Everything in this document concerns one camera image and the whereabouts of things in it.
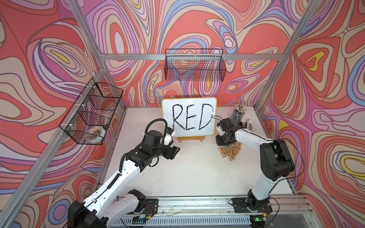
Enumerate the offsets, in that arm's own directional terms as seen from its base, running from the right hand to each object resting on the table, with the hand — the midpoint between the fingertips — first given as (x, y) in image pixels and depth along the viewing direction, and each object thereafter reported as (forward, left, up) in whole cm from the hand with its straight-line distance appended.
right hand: (220, 145), depth 94 cm
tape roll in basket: (-6, +68, +27) cm, 74 cm away
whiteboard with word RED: (+12, +20, +16) cm, 28 cm away
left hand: (-9, +29, +16) cm, 35 cm away
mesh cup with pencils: (+17, -13, +12) cm, 24 cm away
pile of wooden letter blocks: (-5, -6, 0) cm, 8 cm away
